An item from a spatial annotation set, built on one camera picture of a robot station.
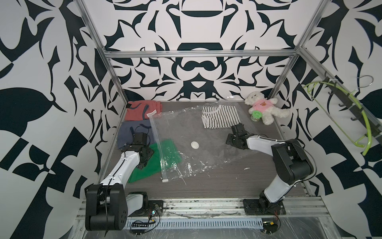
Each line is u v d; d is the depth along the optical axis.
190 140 0.98
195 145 0.95
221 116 1.11
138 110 1.13
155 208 0.72
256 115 1.07
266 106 1.08
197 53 0.91
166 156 0.85
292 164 0.48
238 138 0.76
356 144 0.56
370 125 0.53
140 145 0.67
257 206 0.74
